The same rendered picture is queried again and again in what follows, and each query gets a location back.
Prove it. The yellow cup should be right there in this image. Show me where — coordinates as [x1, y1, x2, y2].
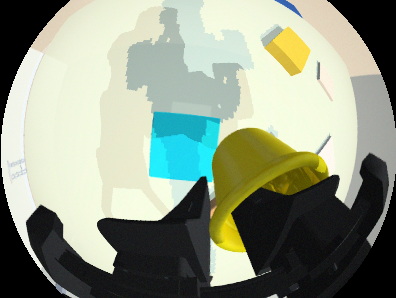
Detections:
[209, 128, 330, 253]

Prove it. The brown wooden beam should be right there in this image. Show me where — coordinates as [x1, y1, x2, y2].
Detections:
[210, 197, 217, 217]

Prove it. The yellow block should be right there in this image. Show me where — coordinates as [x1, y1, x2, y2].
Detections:
[264, 27, 311, 77]

